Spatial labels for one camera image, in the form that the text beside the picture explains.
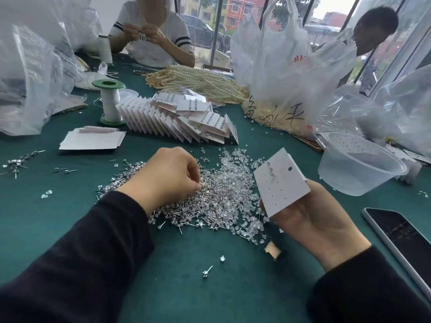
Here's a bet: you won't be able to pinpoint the person's right hand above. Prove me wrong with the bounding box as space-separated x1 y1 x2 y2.
259 178 372 273

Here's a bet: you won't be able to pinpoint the person's left hand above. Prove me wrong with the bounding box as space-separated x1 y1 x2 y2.
114 147 202 218

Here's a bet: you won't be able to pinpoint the pile of silver stud earrings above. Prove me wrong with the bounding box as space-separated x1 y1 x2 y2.
96 157 270 246

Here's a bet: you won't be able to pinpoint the white earring card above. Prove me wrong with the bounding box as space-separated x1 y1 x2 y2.
252 147 311 218

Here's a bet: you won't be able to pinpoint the row of white cards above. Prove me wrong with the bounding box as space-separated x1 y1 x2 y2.
115 91 240 145

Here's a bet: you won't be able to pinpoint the clear plastic earring backs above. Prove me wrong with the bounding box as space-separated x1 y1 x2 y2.
215 148 280 246

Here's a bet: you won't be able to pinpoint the stack of white cards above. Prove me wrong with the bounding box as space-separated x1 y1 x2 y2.
59 126 127 152

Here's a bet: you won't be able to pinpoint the small scatter of silver studs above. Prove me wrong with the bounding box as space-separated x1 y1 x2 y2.
0 150 46 180

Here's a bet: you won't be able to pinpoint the person's right forearm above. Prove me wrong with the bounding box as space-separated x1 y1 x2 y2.
307 245 431 323

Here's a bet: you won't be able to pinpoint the person's left forearm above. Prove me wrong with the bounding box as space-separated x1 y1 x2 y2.
0 191 155 323

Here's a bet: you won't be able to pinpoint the small gold foil scrap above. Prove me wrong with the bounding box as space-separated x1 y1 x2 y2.
264 241 283 262

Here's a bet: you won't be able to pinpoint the clear plastic bowl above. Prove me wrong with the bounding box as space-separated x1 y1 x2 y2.
317 131 409 197

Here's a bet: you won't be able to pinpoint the orange and black tool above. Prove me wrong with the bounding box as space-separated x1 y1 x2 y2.
291 133 324 153

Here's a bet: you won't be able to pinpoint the white-edged smartphone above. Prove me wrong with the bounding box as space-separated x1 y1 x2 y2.
361 207 431 301

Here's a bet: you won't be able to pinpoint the green spool of white thread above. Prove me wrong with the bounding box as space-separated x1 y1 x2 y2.
91 79 126 127

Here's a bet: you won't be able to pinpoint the pile of pearl strands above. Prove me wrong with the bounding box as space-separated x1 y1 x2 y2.
133 65 250 105

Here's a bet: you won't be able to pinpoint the small bag of pearls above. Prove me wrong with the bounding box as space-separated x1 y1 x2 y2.
74 62 119 91

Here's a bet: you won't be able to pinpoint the heap of clear plastic bags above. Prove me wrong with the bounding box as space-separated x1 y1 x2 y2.
316 63 431 158

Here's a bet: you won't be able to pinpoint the white thread cone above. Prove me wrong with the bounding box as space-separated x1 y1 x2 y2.
97 34 114 64

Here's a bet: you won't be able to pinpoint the dark parked car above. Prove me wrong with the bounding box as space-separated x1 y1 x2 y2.
180 13 231 51

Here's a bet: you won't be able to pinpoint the white handwritten plastic bag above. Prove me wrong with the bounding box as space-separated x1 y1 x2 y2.
229 0 357 137

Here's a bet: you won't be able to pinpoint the large clear plastic bag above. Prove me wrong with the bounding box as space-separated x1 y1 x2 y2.
0 23 88 137

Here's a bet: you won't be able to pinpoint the white red-printed plastic bag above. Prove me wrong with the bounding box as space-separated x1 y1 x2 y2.
0 0 103 54

